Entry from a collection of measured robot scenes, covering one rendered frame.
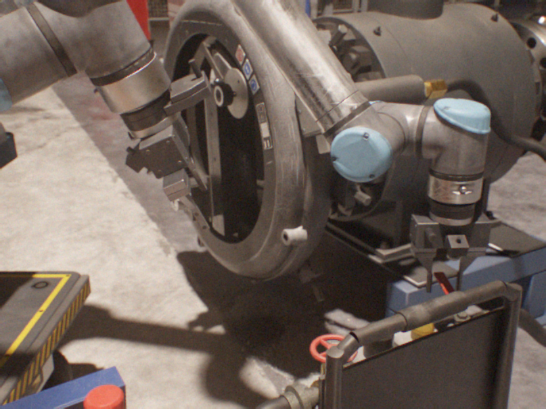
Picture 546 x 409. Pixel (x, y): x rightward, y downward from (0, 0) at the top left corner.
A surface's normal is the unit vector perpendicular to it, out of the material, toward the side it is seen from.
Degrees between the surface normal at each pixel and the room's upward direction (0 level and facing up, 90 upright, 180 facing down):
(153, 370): 0
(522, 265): 90
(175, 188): 96
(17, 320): 0
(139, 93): 91
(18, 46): 72
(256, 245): 90
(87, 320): 0
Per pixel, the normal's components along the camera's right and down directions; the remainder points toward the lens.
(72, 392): 0.06, -0.88
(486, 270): 0.53, 0.32
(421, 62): 0.40, -0.36
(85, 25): 0.31, 0.22
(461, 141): -0.20, 0.37
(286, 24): 0.05, 0.01
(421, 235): 0.05, 0.38
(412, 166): 0.51, 0.51
